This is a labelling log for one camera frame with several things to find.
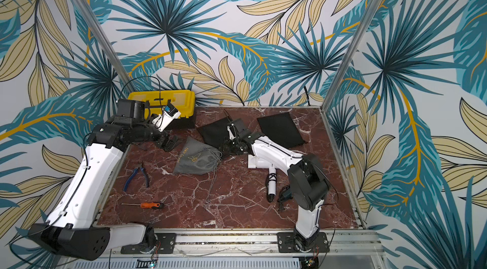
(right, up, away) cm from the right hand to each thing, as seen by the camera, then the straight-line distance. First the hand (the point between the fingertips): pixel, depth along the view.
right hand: (221, 148), depth 87 cm
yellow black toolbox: (-22, +24, +15) cm, 36 cm away
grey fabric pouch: (-12, -5, 0) cm, 13 cm away
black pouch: (+33, +9, +23) cm, 41 cm away
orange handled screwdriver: (-32, -24, -5) cm, 40 cm away
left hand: (-16, +7, -16) cm, 24 cm away
